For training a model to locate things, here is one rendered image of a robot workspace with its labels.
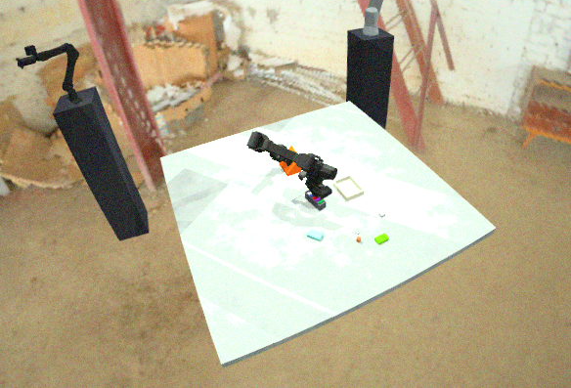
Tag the lime green rectangular block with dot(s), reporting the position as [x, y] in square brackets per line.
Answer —
[381, 239]

